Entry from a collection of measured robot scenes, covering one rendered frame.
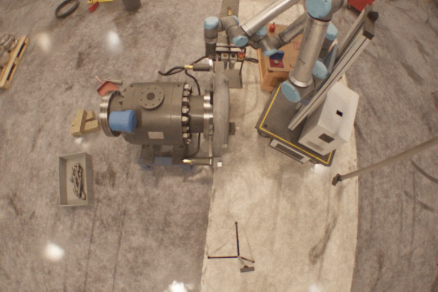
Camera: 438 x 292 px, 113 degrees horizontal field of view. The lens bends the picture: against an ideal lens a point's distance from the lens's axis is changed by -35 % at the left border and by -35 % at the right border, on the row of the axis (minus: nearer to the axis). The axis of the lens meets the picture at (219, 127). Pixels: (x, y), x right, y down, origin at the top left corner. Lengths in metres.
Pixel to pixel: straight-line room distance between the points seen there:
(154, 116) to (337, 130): 1.55
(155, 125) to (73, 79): 2.11
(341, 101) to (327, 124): 0.32
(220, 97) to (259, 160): 1.12
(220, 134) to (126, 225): 1.53
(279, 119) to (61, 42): 3.83
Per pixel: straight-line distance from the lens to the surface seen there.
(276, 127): 2.37
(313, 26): 1.09
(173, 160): 2.25
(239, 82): 2.91
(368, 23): 1.42
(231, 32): 1.37
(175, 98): 1.78
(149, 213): 2.52
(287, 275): 2.70
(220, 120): 1.64
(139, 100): 1.80
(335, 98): 2.17
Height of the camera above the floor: 2.43
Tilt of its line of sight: 69 degrees down
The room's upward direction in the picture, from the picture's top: 7 degrees clockwise
